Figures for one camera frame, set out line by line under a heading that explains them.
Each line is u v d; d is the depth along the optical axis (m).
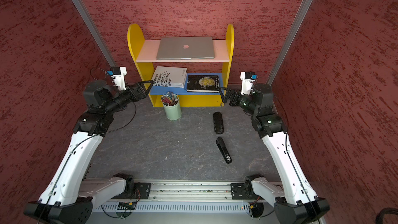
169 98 0.95
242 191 0.74
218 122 0.98
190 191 0.76
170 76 1.01
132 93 0.55
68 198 0.36
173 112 0.96
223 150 0.85
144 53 0.80
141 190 0.74
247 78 0.57
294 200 0.36
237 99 0.58
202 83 1.00
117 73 0.56
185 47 0.82
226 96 0.58
